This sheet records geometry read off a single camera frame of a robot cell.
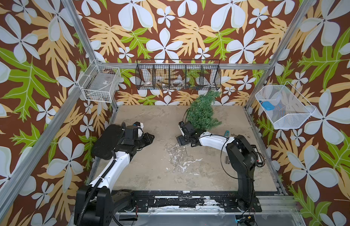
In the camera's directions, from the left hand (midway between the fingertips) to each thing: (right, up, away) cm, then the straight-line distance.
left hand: (154, 134), depth 84 cm
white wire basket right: (+79, +16, -2) cm, 80 cm away
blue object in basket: (+70, +18, +1) cm, 72 cm away
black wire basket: (+29, +41, +13) cm, 52 cm away
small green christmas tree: (+26, +14, -9) cm, 31 cm away
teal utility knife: (+52, -1, +20) cm, 56 cm away
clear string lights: (+15, -16, +7) cm, 23 cm away
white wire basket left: (-34, +32, +2) cm, 47 cm away
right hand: (+18, -3, +14) cm, 23 cm away
